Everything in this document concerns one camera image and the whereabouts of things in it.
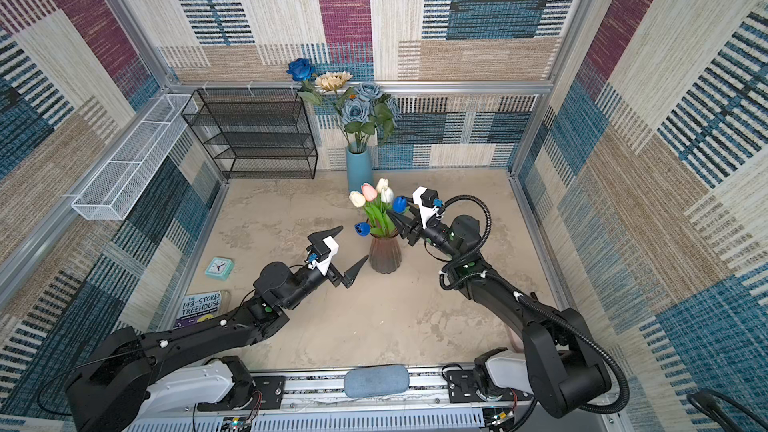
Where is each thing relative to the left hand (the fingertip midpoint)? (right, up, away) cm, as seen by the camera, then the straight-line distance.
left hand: (353, 237), depth 71 cm
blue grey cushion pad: (+7, -34, +2) cm, 35 cm away
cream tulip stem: (+7, +13, +8) cm, 17 cm away
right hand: (+10, +7, +4) cm, 13 cm away
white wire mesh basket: (-56, +11, 0) cm, 57 cm away
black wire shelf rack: (-40, +33, +38) cm, 64 cm away
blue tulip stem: (+2, +2, 0) cm, 3 cm away
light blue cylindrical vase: (-2, +20, +32) cm, 38 cm away
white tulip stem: (+8, +9, +4) cm, 13 cm away
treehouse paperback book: (-45, -21, +14) cm, 52 cm away
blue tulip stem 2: (+11, +8, -2) cm, 14 cm away
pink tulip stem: (+4, +10, +5) cm, 12 cm away
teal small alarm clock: (-44, -12, +23) cm, 51 cm away
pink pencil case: (+42, -28, +8) cm, 51 cm away
